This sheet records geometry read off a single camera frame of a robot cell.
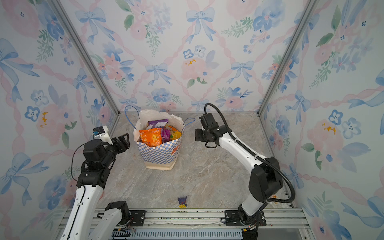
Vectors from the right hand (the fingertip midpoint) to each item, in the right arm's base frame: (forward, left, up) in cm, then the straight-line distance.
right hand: (199, 134), depth 86 cm
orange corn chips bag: (-7, +25, +7) cm, 27 cm away
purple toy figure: (-33, +8, -13) cm, 36 cm away
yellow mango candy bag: (0, +13, -2) cm, 13 cm away
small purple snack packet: (+5, +25, +2) cm, 26 cm away
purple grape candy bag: (-3, +19, +2) cm, 19 cm away
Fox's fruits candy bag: (+10, +20, -6) cm, 23 cm away
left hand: (-9, +38, +11) cm, 40 cm away
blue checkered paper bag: (-14, +19, -1) cm, 24 cm away
